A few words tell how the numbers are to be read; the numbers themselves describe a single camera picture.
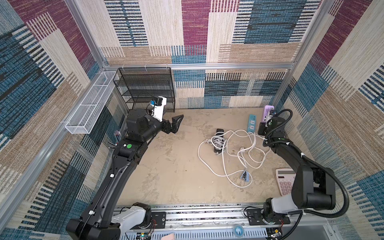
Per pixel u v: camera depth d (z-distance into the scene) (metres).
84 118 0.72
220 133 0.99
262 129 0.82
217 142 0.95
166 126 0.58
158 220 0.73
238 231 0.71
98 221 0.37
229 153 0.96
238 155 0.96
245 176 0.85
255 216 0.73
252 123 1.08
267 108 0.86
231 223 0.73
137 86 1.08
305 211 0.49
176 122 0.58
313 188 0.44
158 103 0.53
